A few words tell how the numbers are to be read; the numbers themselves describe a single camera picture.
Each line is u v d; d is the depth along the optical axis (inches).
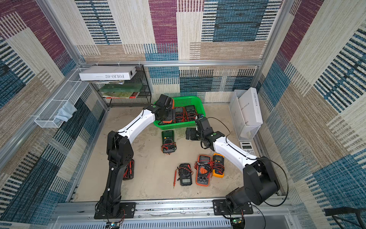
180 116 41.5
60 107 26.9
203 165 32.7
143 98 46.9
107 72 31.7
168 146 36.9
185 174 32.0
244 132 37.1
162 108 28.3
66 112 26.9
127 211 28.8
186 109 44.4
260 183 16.7
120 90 37.3
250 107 36.4
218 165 33.4
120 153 22.1
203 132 25.9
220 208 28.7
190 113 43.9
